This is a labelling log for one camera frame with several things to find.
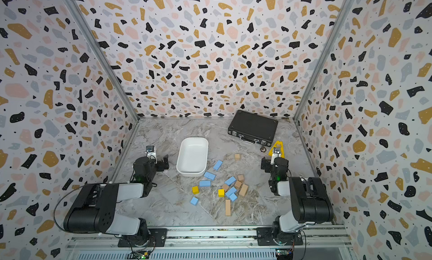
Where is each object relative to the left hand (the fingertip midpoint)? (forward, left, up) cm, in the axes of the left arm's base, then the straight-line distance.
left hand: (159, 155), depth 92 cm
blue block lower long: (-18, -39, -7) cm, 43 cm away
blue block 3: (-13, -39, -7) cm, 41 cm away
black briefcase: (+21, -54, -2) cm, 58 cm away
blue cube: (-23, -20, -7) cm, 31 cm away
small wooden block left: (-16, -36, -7) cm, 40 cm away
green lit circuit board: (-44, 0, -8) cm, 45 cm away
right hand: (-1, -64, -3) cm, 64 cm away
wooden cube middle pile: (-15, -43, -7) cm, 46 cm away
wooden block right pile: (-18, -45, -7) cm, 49 cm away
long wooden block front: (-26, -37, -7) cm, 46 cm away
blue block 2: (-9, -28, -7) cm, 30 cm away
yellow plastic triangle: (+12, -70, -7) cm, 71 cm away
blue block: (-2, -32, -8) cm, 33 cm away
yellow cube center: (-19, -34, -7) cm, 39 cm away
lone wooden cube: (+2, -43, -7) cm, 44 cm away
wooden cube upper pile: (-11, -44, -6) cm, 46 cm away
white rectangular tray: (+3, -16, -8) cm, 18 cm away
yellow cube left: (-18, -20, -6) cm, 28 cm away
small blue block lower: (-21, -40, -6) cm, 45 cm away
